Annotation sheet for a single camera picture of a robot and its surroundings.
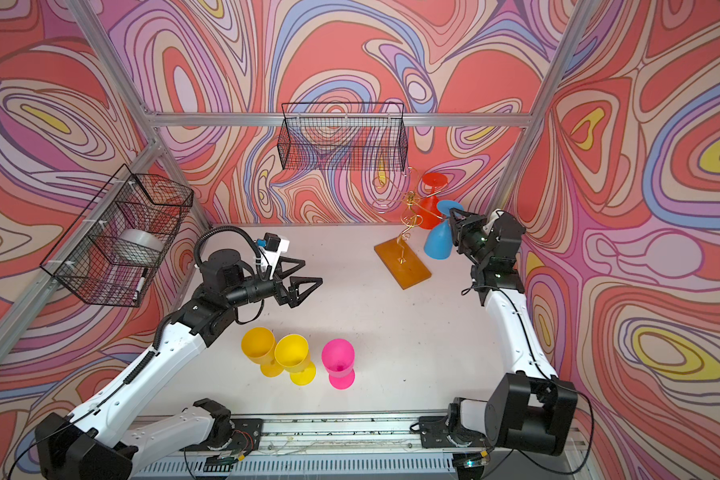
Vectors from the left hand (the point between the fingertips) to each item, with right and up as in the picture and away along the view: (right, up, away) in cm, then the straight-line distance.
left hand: (313, 272), depth 68 cm
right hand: (+34, +14, +7) cm, 37 cm away
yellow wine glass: (-16, -20, +9) cm, 27 cm away
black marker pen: (-43, -4, +4) cm, 44 cm away
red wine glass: (+33, +20, +22) cm, 44 cm away
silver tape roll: (-42, +6, +2) cm, 43 cm away
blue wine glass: (+33, +8, +15) cm, 37 cm away
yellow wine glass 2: (-7, -22, +9) cm, 25 cm away
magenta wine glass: (+5, -23, +9) cm, 25 cm away
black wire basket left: (-52, +3, -2) cm, 52 cm away
